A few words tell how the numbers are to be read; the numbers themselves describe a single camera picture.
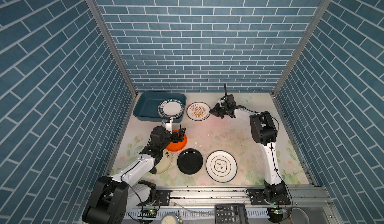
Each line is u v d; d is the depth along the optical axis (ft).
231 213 2.23
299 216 2.25
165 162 2.78
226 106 2.98
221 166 2.77
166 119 2.42
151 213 2.37
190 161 2.83
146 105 3.74
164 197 2.40
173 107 3.57
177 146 3.24
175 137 2.48
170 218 2.14
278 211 2.33
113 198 1.33
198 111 3.55
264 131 2.08
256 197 2.42
